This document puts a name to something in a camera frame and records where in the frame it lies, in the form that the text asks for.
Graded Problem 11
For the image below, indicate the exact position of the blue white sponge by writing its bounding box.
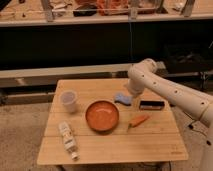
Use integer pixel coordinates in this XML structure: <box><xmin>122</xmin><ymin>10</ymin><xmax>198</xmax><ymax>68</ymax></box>
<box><xmin>114</xmin><ymin>93</ymin><xmax>132</xmax><ymax>106</ymax></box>

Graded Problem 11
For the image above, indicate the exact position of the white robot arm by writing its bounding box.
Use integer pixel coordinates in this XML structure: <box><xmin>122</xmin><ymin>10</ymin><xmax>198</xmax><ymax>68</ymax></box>
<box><xmin>126</xmin><ymin>58</ymin><xmax>213</xmax><ymax>171</ymax></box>

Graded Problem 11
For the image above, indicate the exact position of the orange bowl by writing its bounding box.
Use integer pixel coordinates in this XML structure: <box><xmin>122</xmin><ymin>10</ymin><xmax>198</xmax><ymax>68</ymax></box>
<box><xmin>85</xmin><ymin>100</ymin><xmax>119</xmax><ymax>132</ymax></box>

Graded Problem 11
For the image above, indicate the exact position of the wooden table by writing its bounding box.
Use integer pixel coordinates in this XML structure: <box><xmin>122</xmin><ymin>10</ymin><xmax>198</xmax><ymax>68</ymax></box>
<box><xmin>37</xmin><ymin>79</ymin><xmax>188</xmax><ymax>165</ymax></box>

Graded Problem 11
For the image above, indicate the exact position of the clear plastic cup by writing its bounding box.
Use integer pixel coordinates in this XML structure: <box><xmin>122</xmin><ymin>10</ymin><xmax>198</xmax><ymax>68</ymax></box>
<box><xmin>60</xmin><ymin>91</ymin><xmax>77</xmax><ymax>113</ymax></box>

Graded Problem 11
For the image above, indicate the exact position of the black rectangular box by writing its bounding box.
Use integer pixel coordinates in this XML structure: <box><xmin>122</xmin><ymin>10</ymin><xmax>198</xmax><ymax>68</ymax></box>
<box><xmin>139</xmin><ymin>101</ymin><xmax>165</xmax><ymax>110</ymax></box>

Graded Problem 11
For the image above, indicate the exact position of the orange toy carrot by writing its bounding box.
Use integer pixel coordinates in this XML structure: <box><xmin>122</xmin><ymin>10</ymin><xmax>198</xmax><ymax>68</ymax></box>
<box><xmin>128</xmin><ymin>115</ymin><xmax>149</xmax><ymax>129</ymax></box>

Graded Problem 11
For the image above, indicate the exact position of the white plastic bottle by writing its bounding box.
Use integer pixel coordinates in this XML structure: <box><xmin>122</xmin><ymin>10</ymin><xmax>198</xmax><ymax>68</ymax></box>
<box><xmin>58</xmin><ymin>122</ymin><xmax>79</xmax><ymax>161</ymax></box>

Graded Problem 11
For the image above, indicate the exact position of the hanging blue cable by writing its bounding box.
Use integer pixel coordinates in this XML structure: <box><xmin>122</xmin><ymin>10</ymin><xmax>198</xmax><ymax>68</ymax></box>
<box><xmin>128</xmin><ymin>18</ymin><xmax>136</xmax><ymax>68</ymax></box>

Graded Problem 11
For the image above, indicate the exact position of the black cable on floor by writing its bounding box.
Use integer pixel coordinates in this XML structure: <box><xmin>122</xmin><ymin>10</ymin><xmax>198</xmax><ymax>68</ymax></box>
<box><xmin>181</xmin><ymin>111</ymin><xmax>204</xmax><ymax>134</ymax></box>

